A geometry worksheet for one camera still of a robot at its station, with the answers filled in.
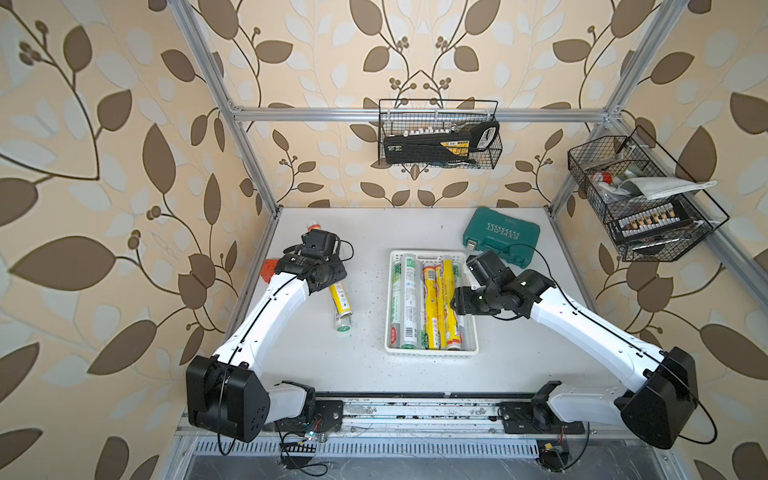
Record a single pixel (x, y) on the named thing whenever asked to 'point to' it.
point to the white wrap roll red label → (395, 304)
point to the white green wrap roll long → (409, 325)
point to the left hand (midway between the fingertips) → (338, 269)
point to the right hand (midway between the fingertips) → (459, 304)
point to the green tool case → (514, 240)
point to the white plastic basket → (420, 321)
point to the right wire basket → (600, 168)
